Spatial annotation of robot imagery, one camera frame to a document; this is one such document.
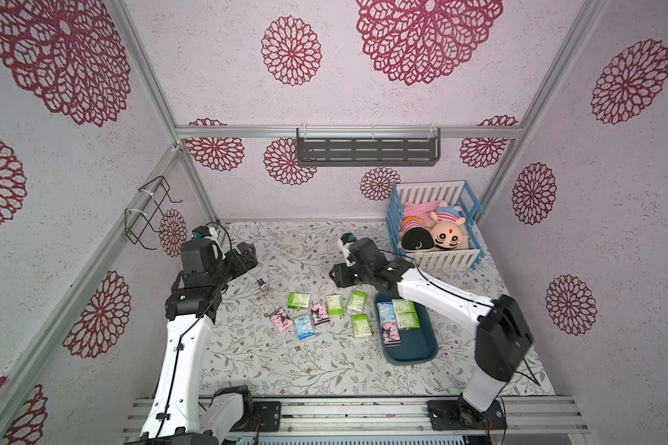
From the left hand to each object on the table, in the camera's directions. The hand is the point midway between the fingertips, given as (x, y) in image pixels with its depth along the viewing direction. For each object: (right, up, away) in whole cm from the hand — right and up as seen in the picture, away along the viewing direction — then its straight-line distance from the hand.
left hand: (242, 255), depth 75 cm
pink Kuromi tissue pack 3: (+8, -21, +14) cm, 27 cm away
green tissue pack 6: (+34, -23, +12) cm, 42 cm away
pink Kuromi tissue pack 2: (+21, -20, +15) cm, 32 cm away
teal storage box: (+51, -28, +10) cm, 59 cm away
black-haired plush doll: (+54, +5, +22) cm, 59 cm away
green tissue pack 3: (+13, -16, +19) cm, 28 cm away
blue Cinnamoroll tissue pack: (+16, -23, +12) cm, 31 cm away
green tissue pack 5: (+33, -16, +19) cm, 41 cm away
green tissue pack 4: (+25, -17, +17) cm, 35 cm away
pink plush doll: (+58, +15, +35) cm, 70 cm away
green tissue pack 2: (+49, -22, +12) cm, 55 cm away
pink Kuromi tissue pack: (+43, -25, +10) cm, 50 cm away
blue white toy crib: (+74, +24, +34) cm, 85 cm away
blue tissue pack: (+42, -19, +15) cm, 48 cm away
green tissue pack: (+48, -18, +16) cm, 54 cm away
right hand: (+28, -6, +10) cm, 30 cm away
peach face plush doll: (+66, +8, +24) cm, 70 cm away
